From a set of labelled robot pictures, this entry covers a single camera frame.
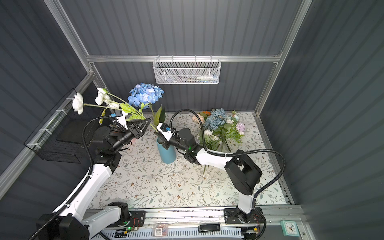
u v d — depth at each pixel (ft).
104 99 1.82
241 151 1.67
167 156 2.85
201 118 3.68
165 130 2.11
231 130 3.25
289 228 2.28
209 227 2.27
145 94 2.10
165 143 2.23
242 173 1.58
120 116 1.99
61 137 2.31
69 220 1.26
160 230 2.24
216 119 3.14
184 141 2.06
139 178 2.86
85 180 1.54
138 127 2.04
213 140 3.08
